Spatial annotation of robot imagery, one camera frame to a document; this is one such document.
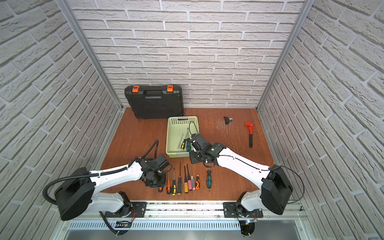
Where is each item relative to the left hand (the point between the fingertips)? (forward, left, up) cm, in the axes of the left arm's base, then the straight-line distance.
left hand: (166, 183), depth 82 cm
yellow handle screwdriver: (-2, -11, +1) cm, 11 cm away
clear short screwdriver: (+1, -15, +2) cm, 15 cm away
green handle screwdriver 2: (+23, -12, +2) cm, 26 cm away
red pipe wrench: (+40, -57, +3) cm, 70 cm away
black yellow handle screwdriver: (+25, -8, +1) cm, 26 cm away
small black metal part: (+46, -41, +2) cm, 61 cm away
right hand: (+11, -16, +11) cm, 23 cm away
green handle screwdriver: (+2, -24, +2) cm, 24 cm away
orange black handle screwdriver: (-3, +3, +1) cm, 4 cm away
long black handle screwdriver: (-2, -8, +2) cm, 8 cm away
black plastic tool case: (+46, +10, +20) cm, 51 cm away
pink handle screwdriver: (0, -13, +1) cm, 13 cm away
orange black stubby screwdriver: (+1, -18, +2) cm, 18 cm away
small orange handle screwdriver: (-3, -2, +1) cm, 4 cm away
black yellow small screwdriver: (-2, -5, +1) cm, 5 cm away
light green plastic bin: (+38, -5, +1) cm, 39 cm away
